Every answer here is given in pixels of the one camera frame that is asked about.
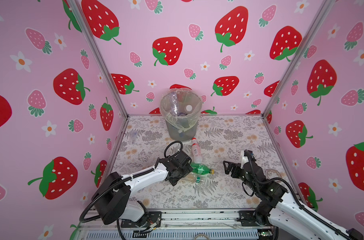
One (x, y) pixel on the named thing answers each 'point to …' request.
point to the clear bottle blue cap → (174, 101)
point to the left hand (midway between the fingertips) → (188, 173)
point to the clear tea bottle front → (188, 108)
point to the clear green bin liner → (181, 107)
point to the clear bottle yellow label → (194, 178)
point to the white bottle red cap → (196, 151)
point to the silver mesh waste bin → (185, 136)
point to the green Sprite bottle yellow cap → (200, 169)
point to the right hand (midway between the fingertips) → (229, 163)
